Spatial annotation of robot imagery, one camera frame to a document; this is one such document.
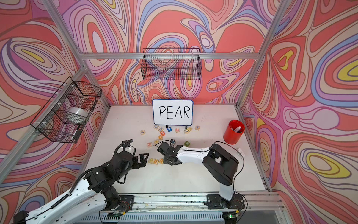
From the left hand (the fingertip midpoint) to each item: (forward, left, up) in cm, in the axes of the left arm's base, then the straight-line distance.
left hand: (143, 156), depth 75 cm
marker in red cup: (+21, -59, -4) cm, 62 cm away
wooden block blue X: (+29, -33, -13) cm, 46 cm away
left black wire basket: (+13, +38, +19) cm, 45 cm away
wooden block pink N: (+26, -18, -12) cm, 34 cm away
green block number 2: (+16, -25, -13) cm, 32 cm away
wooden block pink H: (+15, +1, -13) cm, 19 cm away
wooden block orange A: (+3, -8, -14) cm, 16 cm away
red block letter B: (+24, -7, -13) cm, 28 cm away
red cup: (+21, -57, -6) cm, 61 cm away
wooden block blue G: (+28, -5, -13) cm, 31 cm away
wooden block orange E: (+3, -5, -14) cm, 15 cm away
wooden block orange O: (+20, -6, -13) cm, 25 cm away
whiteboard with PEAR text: (+36, -16, -3) cm, 40 cm away
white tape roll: (+14, +32, +19) cm, 40 cm away
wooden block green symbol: (+17, -4, -13) cm, 21 cm away
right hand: (+2, -14, -15) cm, 21 cm away
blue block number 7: (+28, -12, -14) cm, 34 cm away
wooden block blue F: (+25, +7, -13) cm, 29 cm away
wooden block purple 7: (+25, -25, -13) cm, 38 cm away
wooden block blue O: (+30, -2, -13) cm, 32 cm away
